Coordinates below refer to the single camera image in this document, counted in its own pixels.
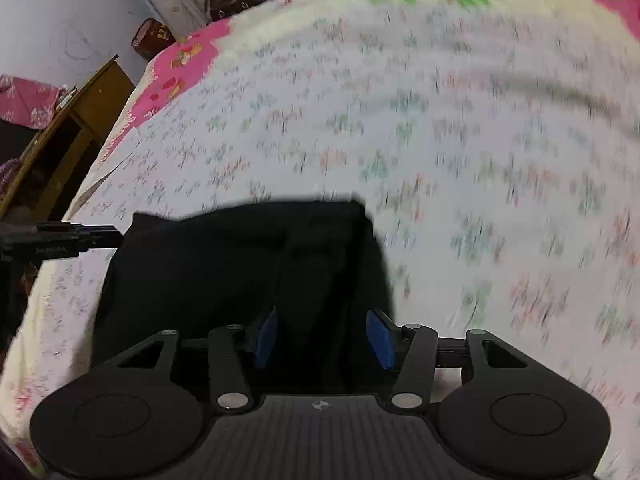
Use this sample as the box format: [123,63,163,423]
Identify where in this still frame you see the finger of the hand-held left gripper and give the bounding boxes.
[62,224,124,252]

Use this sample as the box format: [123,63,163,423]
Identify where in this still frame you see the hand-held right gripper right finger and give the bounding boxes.
[365,308,531,414]

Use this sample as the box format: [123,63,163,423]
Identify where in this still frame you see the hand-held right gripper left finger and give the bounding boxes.
[117,307,281,414]

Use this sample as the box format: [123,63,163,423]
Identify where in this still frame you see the black pants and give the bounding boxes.
[92,195,396,396]

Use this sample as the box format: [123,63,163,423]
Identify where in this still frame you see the wooden desk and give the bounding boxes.
[0,55,136,223]

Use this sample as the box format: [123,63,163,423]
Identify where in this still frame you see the pink floral cloth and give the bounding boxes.
[0,75,67,128]

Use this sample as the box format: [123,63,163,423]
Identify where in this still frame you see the pink bordered printed quilt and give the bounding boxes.
[0,0,640,480]

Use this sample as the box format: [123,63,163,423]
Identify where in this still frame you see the red bag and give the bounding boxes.
[131,19,173,61]

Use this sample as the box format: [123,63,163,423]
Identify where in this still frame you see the white floral bed sheet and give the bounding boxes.
[20,0,640,480]

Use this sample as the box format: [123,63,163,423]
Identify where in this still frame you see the brown handbag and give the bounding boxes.
[210,0,257,22]

